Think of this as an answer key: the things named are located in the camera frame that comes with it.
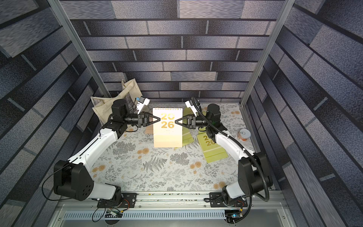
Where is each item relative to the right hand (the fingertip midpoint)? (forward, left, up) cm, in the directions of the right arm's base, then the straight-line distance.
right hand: (174, 122), depth 70 cm
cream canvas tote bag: (+30, +34, -5) cm, 45 cm away
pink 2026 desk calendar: (-5, +4, -3) cm, 7 cm away
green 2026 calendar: (-1, -22, -30) cm, 38 cm away
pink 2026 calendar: (-4, +12, 0) cm, 13 cm away
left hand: (-1, +8, +2) cm, 8 cm away
